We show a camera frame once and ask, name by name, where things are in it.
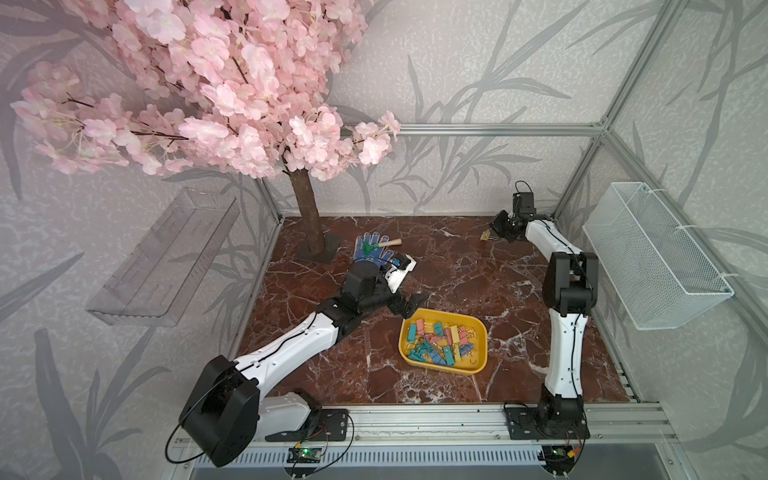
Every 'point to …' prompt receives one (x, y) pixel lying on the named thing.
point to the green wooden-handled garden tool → (370, 247)
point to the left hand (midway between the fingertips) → (417, 285)
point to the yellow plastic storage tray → (445, 339)
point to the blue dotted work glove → (378, 255)
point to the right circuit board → (557, 459)
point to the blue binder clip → (466, 349)
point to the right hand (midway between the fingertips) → (491, 222)
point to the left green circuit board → (304, 455)
